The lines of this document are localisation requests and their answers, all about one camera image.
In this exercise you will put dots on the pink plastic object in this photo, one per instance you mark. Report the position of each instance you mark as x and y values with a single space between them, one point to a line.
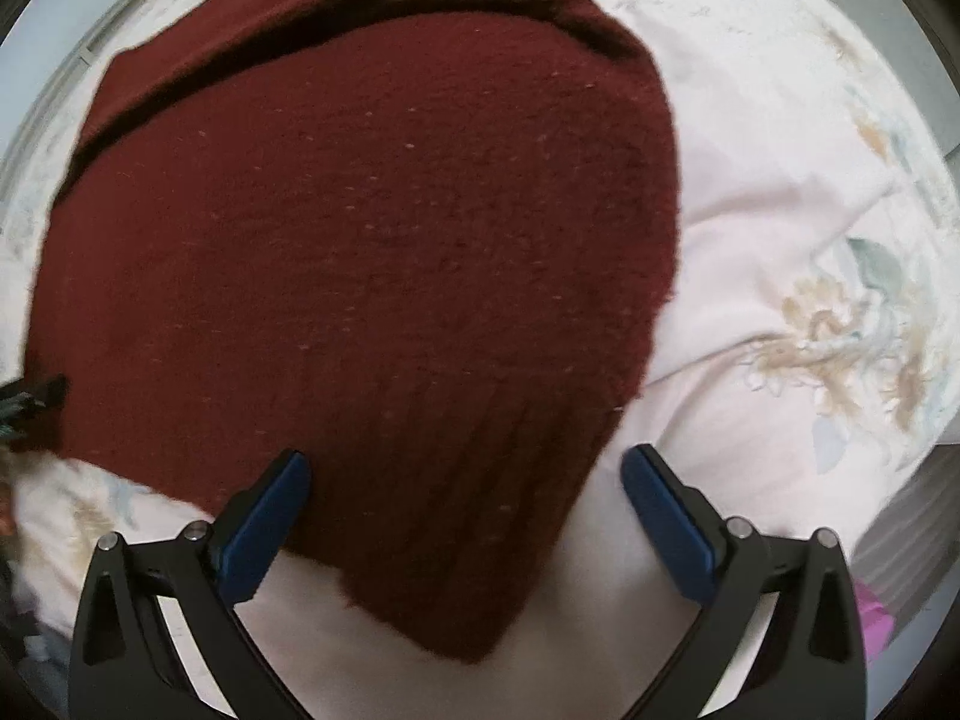
874 611

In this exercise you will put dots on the white shelf unit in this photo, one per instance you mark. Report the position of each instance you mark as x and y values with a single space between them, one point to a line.
112 15

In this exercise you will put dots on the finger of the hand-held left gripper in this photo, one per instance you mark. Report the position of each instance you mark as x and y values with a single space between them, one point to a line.
41 390

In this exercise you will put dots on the dark red knit sweater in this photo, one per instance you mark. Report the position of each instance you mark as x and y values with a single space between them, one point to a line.
360 255

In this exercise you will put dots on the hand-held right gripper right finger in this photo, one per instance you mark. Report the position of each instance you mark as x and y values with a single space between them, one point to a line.
667 514

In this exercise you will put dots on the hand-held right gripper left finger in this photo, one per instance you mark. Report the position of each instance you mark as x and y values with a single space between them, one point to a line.
259 521

